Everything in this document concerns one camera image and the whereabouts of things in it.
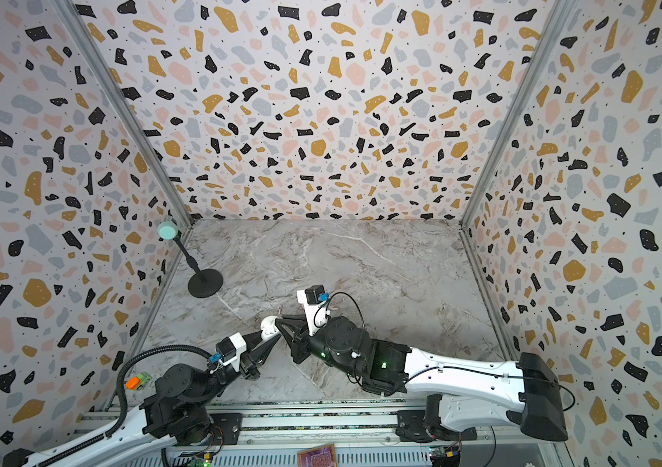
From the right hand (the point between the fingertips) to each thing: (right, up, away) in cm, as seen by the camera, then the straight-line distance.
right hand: (276, 320), depth 60 cm
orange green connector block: (-43, -21, +18) cm, 51 cm away
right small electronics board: (+39, -36, +12) cm, 54 cm away
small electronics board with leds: (-21, -37, +10) cm, 44 cm away
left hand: (-1, -3, +4) cm, 5 cm away
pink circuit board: (+8, -35, +9) cm, 37 cm away
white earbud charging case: (-2, -2, +3) cm, 4 cm away
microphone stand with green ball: (-36, +3, +41) cm, 55 cm away
